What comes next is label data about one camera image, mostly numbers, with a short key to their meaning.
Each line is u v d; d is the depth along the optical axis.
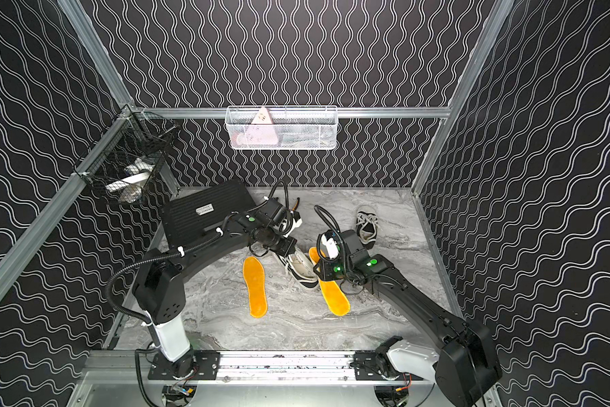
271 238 0.72
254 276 0.92
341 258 0.62
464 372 0.39
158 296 0.47
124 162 0.92
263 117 0.88
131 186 0.73
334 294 0.76
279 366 0.76
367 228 0.99
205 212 1.03
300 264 0.92
